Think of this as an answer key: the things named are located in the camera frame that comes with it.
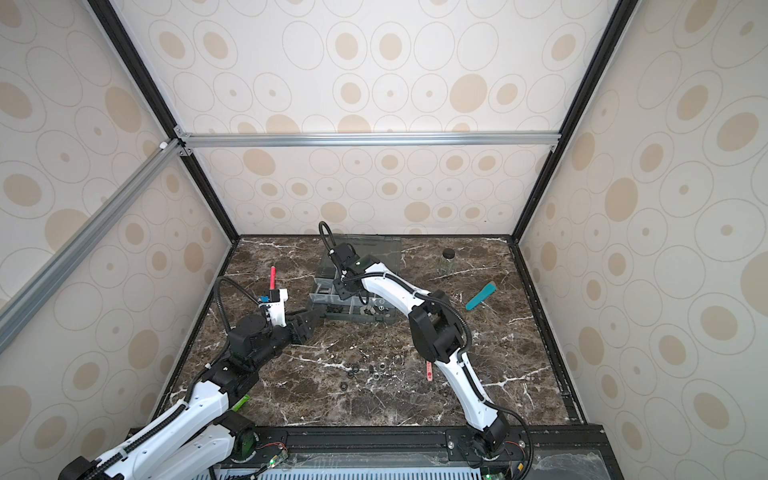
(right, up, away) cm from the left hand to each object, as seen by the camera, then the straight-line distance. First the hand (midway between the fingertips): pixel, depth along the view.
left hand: (321, 309), depth 77 cm
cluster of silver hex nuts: (+14, -19, +9) cm, 25 cm away
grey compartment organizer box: (-4, 0, +23) cm, 23 cm away
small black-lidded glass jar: (+37, +12, +26) cm, 47 cm away
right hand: (+4, +4, +20) cm, 21 cm away
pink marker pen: (-24, +7, +30) cm, 39 cm away
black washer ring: (+5, -22, +6) cm, 23 cm away
